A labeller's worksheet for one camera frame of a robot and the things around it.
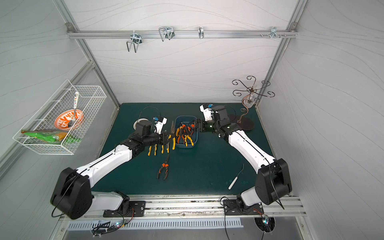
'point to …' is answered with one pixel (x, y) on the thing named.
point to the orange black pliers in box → (185, 130)
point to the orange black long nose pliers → (165, 165)
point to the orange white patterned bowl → (62, 120)
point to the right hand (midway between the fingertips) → (193, 124)
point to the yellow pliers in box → (185, 140)
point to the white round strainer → (138, 121)
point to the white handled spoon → (74, 120)
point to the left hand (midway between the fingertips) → (173, 137)
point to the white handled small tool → (235, 180)
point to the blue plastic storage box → (178, 120)
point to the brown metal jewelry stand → (252, 97)
